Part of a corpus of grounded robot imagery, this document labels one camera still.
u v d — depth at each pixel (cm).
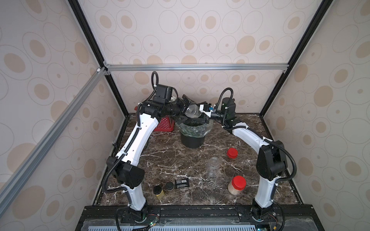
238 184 72
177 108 64
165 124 103
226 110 67
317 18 71
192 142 102
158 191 73
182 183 83
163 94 55
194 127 80
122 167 43
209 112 68
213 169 90
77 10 68
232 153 96
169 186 83
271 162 50
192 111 70
